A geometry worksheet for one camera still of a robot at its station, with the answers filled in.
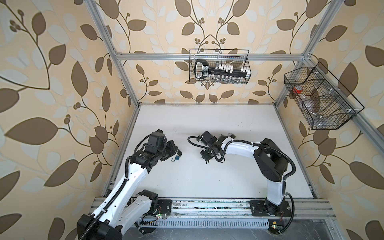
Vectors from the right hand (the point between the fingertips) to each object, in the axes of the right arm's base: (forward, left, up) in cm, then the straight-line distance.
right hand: (205, 156), depth 92 cm
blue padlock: (0, +18, 0) cm, 18 cm away
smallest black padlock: (+15, -20, 0) cm, 24 cm away
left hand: (-2, +14, +17) cm, 22 cm away
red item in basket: (+28, -57, +29) cm, 69 cm away
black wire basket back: (+34, -11, +33) cm, 49 cm away
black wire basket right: (+13, -60, +33) cm, 70 cm away
